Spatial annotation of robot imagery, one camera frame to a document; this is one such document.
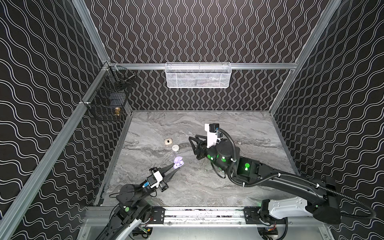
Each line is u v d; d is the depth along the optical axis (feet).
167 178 1.88
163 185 1.83
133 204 1.77
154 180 1.64
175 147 3.20
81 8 2.27
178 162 1.95
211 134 1.75
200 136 2.09
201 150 1.77
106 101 3.06
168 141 3.29
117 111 2.75
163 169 1.92
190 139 2.01
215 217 2.50
